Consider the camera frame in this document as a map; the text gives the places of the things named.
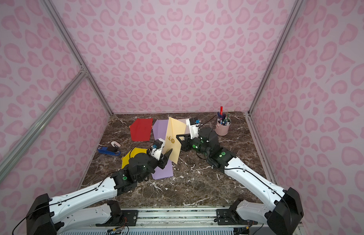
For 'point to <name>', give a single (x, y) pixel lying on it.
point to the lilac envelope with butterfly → (160, 128)
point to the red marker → (221, 110)
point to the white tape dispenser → (115, 144)
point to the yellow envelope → (125, 159)
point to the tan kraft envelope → (174, 128)
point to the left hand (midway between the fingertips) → (168, 146)
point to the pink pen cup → (222, 125)
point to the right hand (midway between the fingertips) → (175, 137)
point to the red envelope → (141, 129)
